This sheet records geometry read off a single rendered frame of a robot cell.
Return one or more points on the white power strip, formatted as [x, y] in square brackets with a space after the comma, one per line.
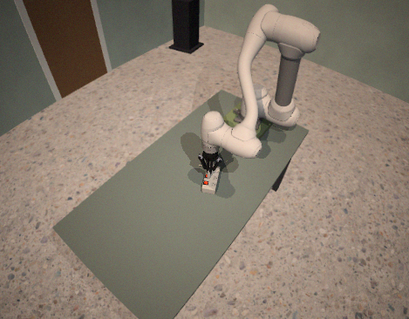
[209, 185]

